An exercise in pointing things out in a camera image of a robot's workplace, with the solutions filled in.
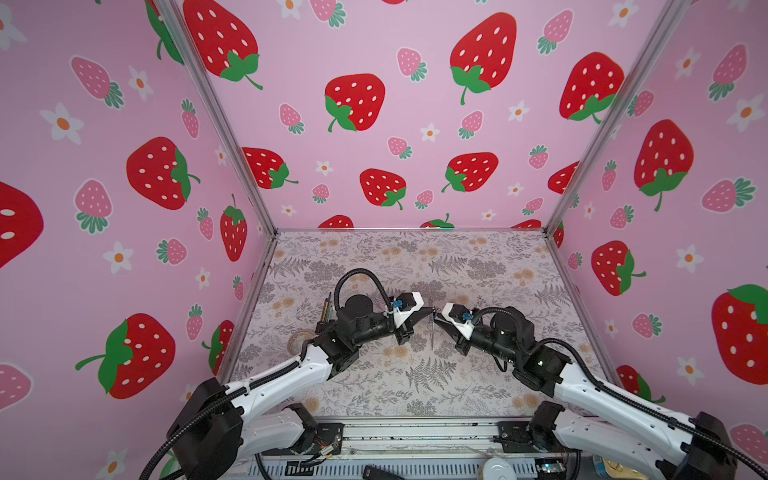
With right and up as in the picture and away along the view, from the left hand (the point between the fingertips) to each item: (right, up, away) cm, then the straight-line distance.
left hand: (430, 308), depth 69 cm
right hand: (+2, -2, +2) cm, 4 cm away
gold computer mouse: (+41, -36, -3) cm, 55 cm away
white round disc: (+15, -36, -3) cm, 39 cm away
